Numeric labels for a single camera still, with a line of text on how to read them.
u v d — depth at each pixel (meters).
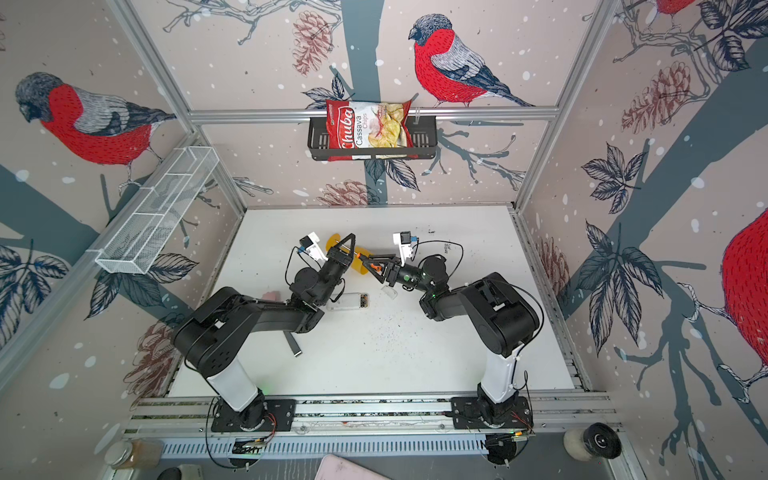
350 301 0.91
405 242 0.77
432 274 0.70
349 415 0.75
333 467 0.66
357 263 0.78
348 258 0.78
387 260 0.85
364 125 0.88
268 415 0.73
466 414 0.73
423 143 0.93
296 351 0.84
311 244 0.76
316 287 0.66
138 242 0.71
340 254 0.77
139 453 0.63
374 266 0.81
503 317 0.50
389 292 0.97
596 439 0.61
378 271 0.81
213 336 0.47
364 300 0.94
